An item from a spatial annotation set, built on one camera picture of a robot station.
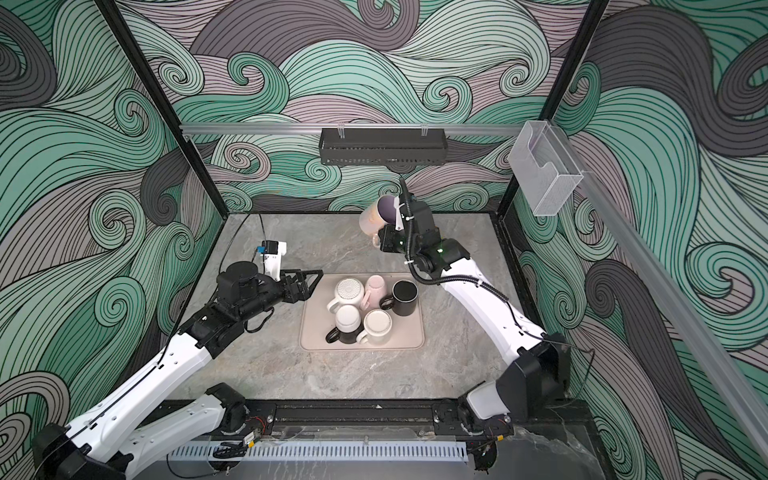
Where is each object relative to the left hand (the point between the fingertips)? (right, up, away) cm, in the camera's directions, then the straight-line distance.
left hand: (313, 271), depth 72 cm
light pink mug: (+16, -7, +15) cm, 23 cm away
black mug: (+23, -10, +13) cm, 29 cm away
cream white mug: (+16, -17, +9) cm, 25 cm away
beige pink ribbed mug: (+15, +13, +1) cm, 20 cm away
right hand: (+17, +10, +5) cm, 20 cm away
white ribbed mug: (+7, -8, +16) cm, 19 cm away
